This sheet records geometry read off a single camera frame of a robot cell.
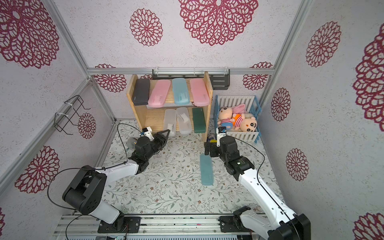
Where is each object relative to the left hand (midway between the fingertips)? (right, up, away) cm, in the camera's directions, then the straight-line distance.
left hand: (170, 131), depth 84 cm
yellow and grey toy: (-28, -8, +14) cm, 33 cm away
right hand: (+25, -7, -5) cm, 26 cm away
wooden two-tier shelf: (-13, +9, +10) cm, 19 cm away
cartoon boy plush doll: (+46, +6, +19) cm, 50 cm away
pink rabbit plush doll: (+36, +12, +20) cm, 43 cm away
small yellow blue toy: (+26, -6, +19) cm, 32 cm away
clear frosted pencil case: (+8, +6, +6) cm, 11 cm away
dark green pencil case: (+16, +7, +5) cm, 18 cm away
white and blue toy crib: (+58, +20, +29) cm, 68 cm away
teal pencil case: (+21, -24, +9) cm, 33 cm away
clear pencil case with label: (-1, +6, +5) cm, 8 cm away
